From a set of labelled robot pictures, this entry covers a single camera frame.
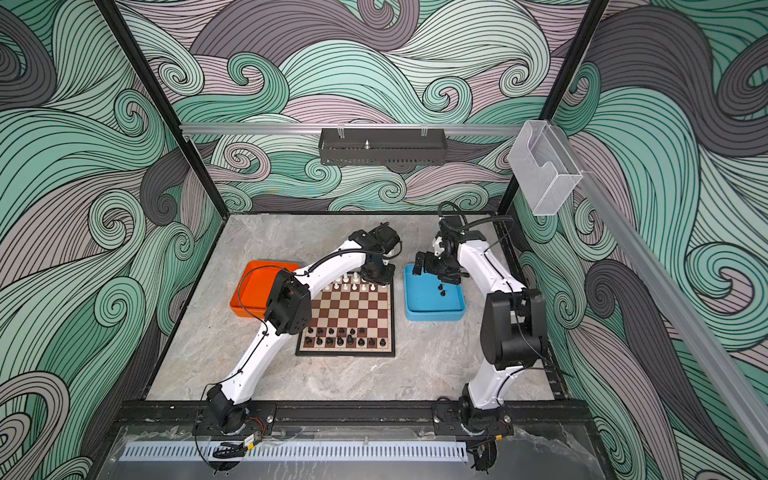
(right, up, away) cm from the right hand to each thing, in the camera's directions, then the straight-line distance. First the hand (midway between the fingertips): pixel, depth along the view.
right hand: (429, 273), depth 90 cm
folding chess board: (-24, -14, 0) cm, 28 cm away
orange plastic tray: (-58, -8, +7) cm, 59 cm away
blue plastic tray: (0, -9, +5) cm, 10 cm away
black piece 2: (+6, -8, +7) cm, 12 cm away
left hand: (-13, -3, +6) cm, 14 cm away
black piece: (+5, -6, +8) cm, 11 cm away
